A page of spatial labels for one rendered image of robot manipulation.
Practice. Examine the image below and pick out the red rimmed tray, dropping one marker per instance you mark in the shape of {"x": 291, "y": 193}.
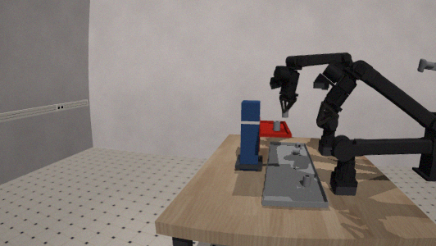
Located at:
{"x": 266, "y": 130}

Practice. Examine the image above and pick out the dark blue square post with white band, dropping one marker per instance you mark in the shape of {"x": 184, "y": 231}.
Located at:
{"x": 249, "y": 144}

